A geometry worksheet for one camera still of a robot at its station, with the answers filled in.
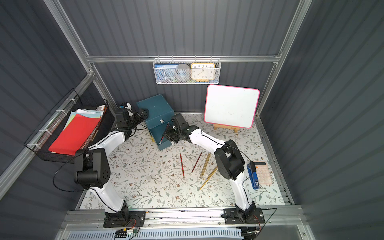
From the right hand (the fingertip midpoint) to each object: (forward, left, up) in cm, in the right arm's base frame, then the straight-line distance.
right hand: (164, 132), depth 88 cm
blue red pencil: (-11, -19, -18) cm, 28 cm away
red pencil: (-13, -10, -16) cm, 23 cm away
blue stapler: (-21, -52, -15) cm, 58 cm away
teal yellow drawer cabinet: (+11, +3, +5) cm, 12 cm away
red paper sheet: (-10, +42, +11) cm, 44 cm away
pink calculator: (-18, -58, -15) cm, 63 cm away
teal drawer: (+3, +6, -5) cm, 9 cm away
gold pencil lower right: (-21, -26, -16) cm, 37 cm away
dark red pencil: (-2, +1, -3) cm, 3 cm away
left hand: (+13, +15, +4) cm, 20 cm away
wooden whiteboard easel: (+16, -33, -13) cm, 39 cm away
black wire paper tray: (+5, +46, +19) cm, 49 cm away
